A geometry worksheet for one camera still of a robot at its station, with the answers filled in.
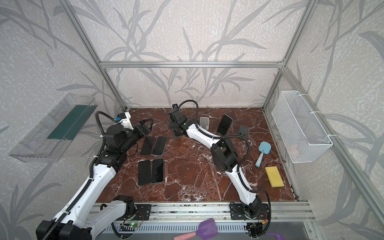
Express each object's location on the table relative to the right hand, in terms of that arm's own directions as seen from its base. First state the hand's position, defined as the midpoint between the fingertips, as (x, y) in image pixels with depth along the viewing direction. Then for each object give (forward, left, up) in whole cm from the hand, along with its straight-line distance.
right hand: (176, 115), depth 97 cm
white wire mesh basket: (-28, -58, +20) cm, 68 cm away
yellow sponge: (-36, -58, -14) cm, 70 cm away
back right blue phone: (-4, -32, -6) cm, 32 cm away
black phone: (-14, +12, -16) cm, 24 cm away
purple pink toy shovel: (-60, -19, -14) cm, 65 cm away
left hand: (-17, +9, +17) cm, 25 cm away
